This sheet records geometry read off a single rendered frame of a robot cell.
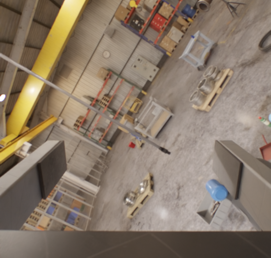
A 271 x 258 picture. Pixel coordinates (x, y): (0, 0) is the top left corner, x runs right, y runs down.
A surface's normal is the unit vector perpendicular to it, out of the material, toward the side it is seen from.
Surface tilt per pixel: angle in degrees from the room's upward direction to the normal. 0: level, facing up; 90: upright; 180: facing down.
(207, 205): 90
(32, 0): 90
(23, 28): 90
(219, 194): 90
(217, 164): 33
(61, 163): 147
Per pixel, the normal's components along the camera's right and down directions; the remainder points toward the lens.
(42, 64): 0.04, 0.27
